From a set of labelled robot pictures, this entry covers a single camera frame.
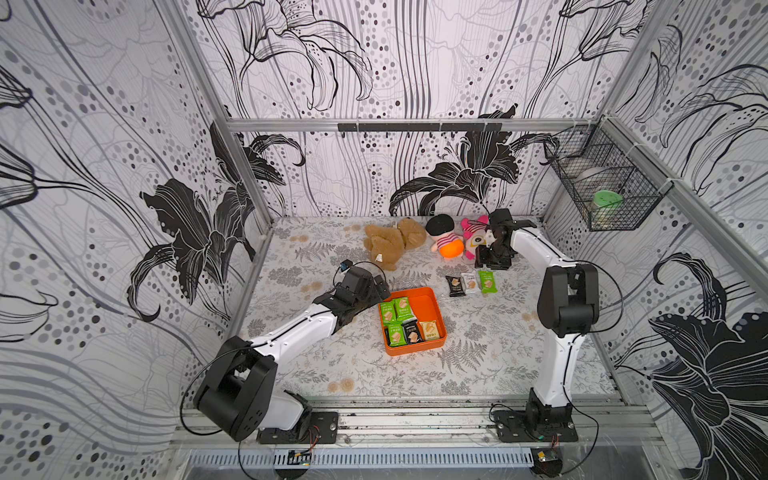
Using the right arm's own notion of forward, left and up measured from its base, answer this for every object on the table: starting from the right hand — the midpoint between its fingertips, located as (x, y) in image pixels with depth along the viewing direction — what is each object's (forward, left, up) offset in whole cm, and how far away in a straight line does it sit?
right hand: (487, 260), depth 100 cm
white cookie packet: (-6, +6, -4) cm, 9 cm away
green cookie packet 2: (-18, +29, -1) cm, 34 cm away
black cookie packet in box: (-25, +26, -1) cm, 36 cm away
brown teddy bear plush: (+3, +34, +6) cm, 34 cm away
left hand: (-16, +36, +4) cm, 39 cm away
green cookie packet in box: (-18, +34, -2) cm, 38 cm away
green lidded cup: (-1, -26, +24) cm, 36 cm away
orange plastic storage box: (-20, +26, -3) cm, 33 cm away
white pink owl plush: (+12, +3, 0) cm, 12 cm away
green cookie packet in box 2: (-25, +31, -1) cm, 40 cm away
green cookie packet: (-6, +1, -4) cm, 7 cm away
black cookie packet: (-8, +11, -4) cm, 14 cm away
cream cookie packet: (-24, +21, -3) cm, 32 cm away
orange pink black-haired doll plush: (+14, +15, +2) cm, 20 cm away
